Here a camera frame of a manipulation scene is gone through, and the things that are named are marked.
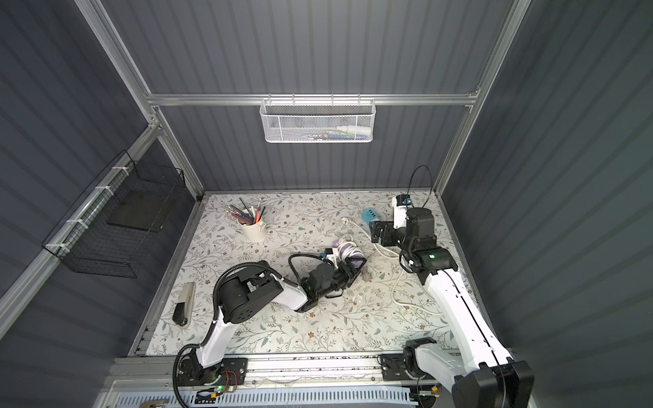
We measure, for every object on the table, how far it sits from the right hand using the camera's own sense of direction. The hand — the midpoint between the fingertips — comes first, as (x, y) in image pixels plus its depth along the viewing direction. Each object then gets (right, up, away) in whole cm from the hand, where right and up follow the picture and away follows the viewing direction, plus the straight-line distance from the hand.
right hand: (389, 222), depth 77 cm
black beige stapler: (-67, -29, +5) cm, 73 cm away
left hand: (-4, -17, +8) cm, 19 cm away
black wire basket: (-81, -2, -5) cm, 81 cm away
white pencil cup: (-49, -5, +24) cm, 55 cm away
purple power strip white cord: (-12, -10, +16) cm, 23 cm away
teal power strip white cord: (-1, +2, +32) cm, 32 cm away
